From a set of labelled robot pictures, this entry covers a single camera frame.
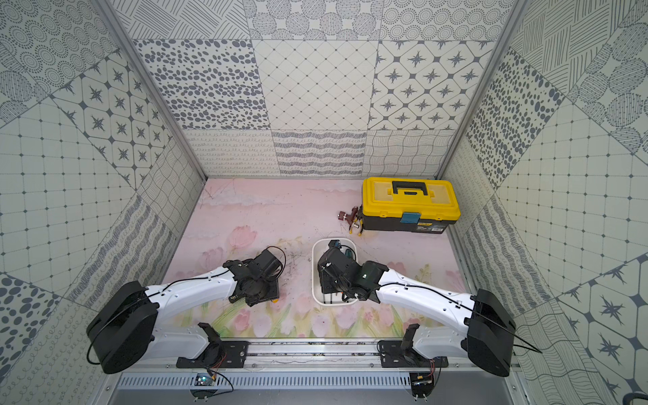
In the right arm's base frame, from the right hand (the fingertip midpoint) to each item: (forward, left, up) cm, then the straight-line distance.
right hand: (326, 281), depth 78 cm
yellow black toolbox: (+26, -34, +6) cm, 43 cm away
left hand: (0, +17, -8) cm, 19 cm away
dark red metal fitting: (+31, -6, -7) cm, 33 cm away
